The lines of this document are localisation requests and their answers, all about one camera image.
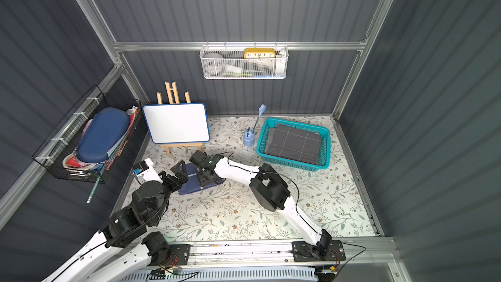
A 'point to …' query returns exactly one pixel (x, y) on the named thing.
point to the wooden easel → (176, 100)
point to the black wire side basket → (58, 156)
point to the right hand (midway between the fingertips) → (209, 175)
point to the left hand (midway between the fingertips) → (174, 167)
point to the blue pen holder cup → (248, 136)
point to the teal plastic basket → (325, 151)
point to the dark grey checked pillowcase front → (294, 143)
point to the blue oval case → (102, 134)
